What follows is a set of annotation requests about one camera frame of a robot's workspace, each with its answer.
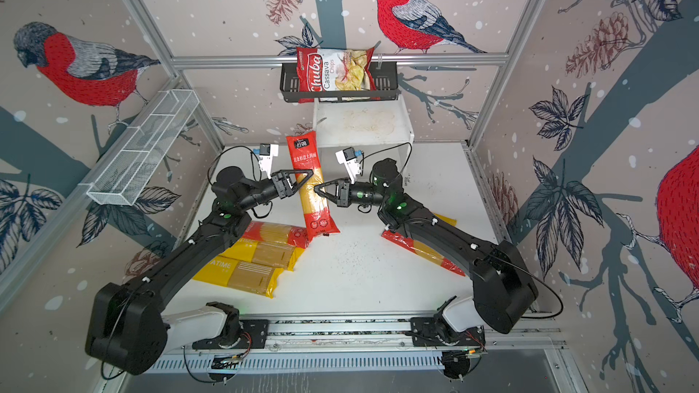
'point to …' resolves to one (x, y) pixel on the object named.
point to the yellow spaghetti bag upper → (278, 256)
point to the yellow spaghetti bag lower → (246, 277)
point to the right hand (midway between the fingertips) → (310, 197)
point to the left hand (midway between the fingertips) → (308, 175)
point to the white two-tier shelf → (379, 128)
